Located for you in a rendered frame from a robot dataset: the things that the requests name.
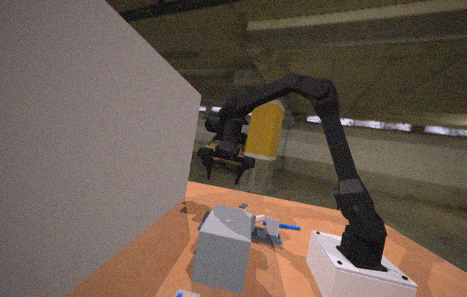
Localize large white wall panel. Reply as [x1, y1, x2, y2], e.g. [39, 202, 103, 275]
[0, 0, 202, 297]

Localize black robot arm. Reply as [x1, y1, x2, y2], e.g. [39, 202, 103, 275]
[205, 73, 388, 272]

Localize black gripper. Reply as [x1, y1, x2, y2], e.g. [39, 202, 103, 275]
[197, 135, 255, 185]

